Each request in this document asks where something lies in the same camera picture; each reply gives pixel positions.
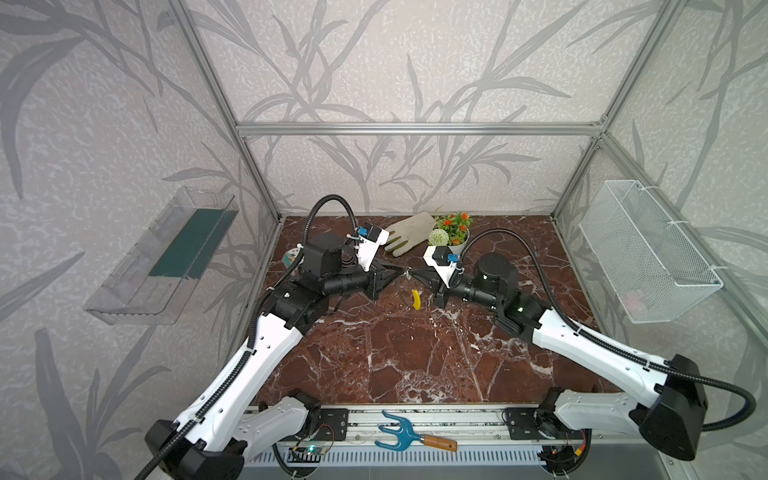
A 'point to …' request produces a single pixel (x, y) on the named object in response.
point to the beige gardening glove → (410, 233)
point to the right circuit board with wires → (559, 459)
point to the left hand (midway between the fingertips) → (405, 265)
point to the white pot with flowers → (451, 231)
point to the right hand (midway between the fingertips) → (413, 261)
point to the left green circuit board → (313, 450)
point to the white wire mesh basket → (652, 274)
